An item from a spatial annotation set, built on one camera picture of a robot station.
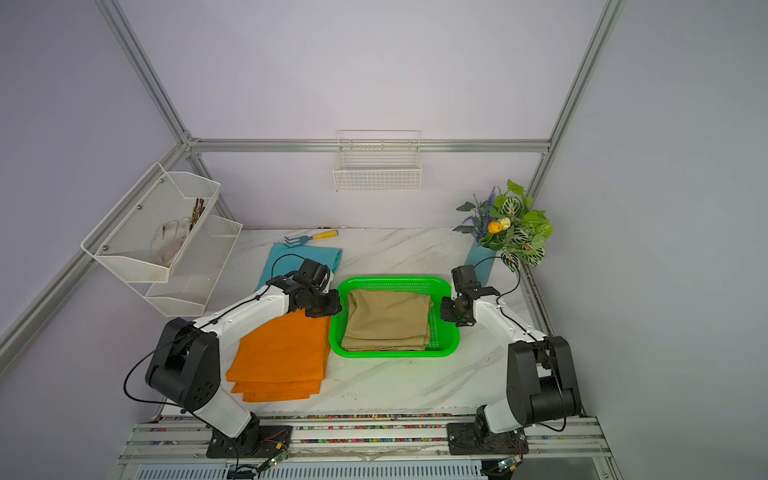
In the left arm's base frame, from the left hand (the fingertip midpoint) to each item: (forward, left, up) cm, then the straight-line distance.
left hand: (340, 312), depth 89 cm
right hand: (0, -34, -3) cm, 34 cm away
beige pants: (-1, -13, -4) cm, 14 cm away
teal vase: (+11, -42, +12) cm, 45 cm away
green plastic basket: (-7, -31, -1) cm, 31 cm away
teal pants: (+3, +11, +22) cm, 25 cm away
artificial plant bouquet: (+11, -46, +27) cm, 54 cm away
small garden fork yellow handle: (+36, +23, -7) cm, 43 cm away
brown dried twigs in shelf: (+19, +38, +25) cm, 49 cm away
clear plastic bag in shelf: (+10, +44, +22) cm, 50 cm away
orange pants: (-13, +15, -5) cm, 20 cm away
